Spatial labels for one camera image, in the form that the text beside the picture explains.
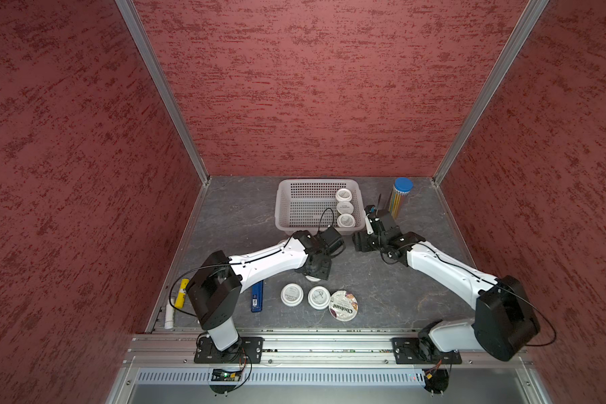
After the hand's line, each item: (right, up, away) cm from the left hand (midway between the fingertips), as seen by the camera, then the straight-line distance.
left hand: (313, 274), depth 82 cm
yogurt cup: (+13, +28, +22) cm, 37 cm away
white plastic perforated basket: (-6, +24, +28) cm, 37 cm away
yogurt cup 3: (+13, +17, +14) cm, 26 cm away
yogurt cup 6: (+2, -6, -4) cm, 7 cm away
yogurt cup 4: (0, -1, -1) cm, 2 cm away
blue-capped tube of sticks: (+33, +30, +9) cm, 46 cm away
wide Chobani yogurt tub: (+10, -9, -4) cm, 14 cm away
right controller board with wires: (+34, -25, -14) cm, 45 cm away
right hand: (+18, +11, +6) cm, 21 cm away
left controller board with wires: (-28, -27, -10) cm, 40 cm away
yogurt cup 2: (+13, +22, +18) cm, 31 cm away
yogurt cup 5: (-7, -5, -3) cm, 9 cm away
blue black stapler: (-19, -7, -1) cm, 20 cm away
